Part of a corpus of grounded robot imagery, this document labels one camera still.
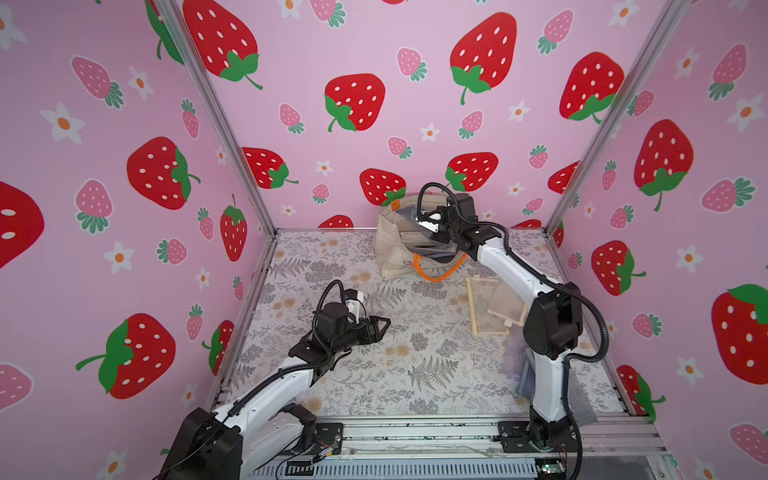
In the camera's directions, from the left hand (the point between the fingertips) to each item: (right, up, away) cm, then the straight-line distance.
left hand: (385, 322), depth 82 cm
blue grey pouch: (+12, +25, +14) cm, 32 cm away
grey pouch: (+54, -22, -1) cm, 58 cm away
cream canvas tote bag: (+6, +21, +7) cm, 23 cm away
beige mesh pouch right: (+32, +7, +20) cm, 38 cm away
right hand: (+13, +32, +8) cm, 35 cm away
